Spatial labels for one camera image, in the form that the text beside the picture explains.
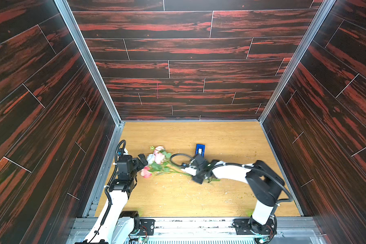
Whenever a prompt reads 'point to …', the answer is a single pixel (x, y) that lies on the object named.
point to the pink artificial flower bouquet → (157, 162)
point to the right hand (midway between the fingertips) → (197, 172)
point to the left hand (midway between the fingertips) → (139, 157)
